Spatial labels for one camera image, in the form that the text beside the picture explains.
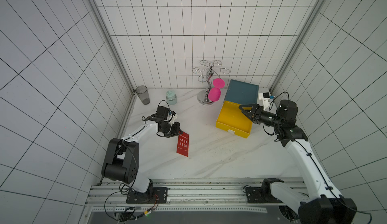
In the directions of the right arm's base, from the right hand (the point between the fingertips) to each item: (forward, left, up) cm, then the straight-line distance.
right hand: (241, 107), depth 71 cm
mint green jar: (+25, +42, -23) cm, 54 cm away
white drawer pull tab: (-6, +3, -14) cm, 15 cm away
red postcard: (-9, +29, -24) cm, 39 cm away
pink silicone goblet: (+22, +11, -14) cm, 29 cm away
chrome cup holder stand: (+34, +19, -30) cm, 49 cm away
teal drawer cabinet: (+19, -5, -9) cm, 22 cm away
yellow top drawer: (+6, +2, -17) cm, 18 cm away
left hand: (-4, +31, -22) cm, 39 cm away
